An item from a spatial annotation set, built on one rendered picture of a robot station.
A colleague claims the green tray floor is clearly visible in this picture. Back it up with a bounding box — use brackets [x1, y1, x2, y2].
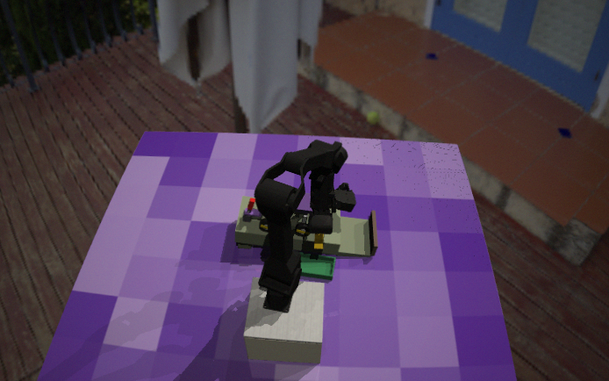
[301, 256, 334, 275]

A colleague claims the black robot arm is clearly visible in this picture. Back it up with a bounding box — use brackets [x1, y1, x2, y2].
[254, 140, 356, 313]

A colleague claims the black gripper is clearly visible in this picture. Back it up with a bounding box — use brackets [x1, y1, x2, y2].
[308, 186, 333, 234]

